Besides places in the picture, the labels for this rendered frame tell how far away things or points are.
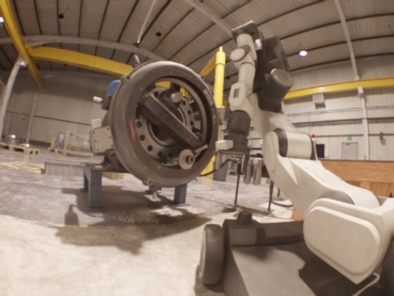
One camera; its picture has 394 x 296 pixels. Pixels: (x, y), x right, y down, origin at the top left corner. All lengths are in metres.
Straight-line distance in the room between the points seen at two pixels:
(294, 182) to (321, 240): 0.21
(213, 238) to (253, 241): 0.11
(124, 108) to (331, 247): 0.82
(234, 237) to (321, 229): 0.24
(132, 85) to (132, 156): 0.33
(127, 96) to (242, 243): 0.73
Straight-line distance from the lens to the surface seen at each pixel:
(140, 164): 0.79
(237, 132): 0.58
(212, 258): 0.45
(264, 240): 0.49
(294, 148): 0.56
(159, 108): 0.83
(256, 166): 1.43
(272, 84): 0.75
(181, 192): 1.40
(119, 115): 0.77
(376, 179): 1.20
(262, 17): 10.06
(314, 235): 0.35
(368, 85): 11.77
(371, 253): 0.28
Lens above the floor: 0.39
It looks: 5 degrees up
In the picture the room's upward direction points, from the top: 6 degrees clockwise
